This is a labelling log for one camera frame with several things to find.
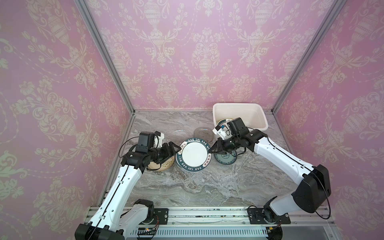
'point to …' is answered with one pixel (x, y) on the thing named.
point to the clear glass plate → (205, 133)
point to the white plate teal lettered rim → (194, 156)
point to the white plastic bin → (252, 114)
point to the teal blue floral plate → (226, 159)
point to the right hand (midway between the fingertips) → (210, 151)
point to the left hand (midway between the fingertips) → (177, 152)
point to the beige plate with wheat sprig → (165, 164)
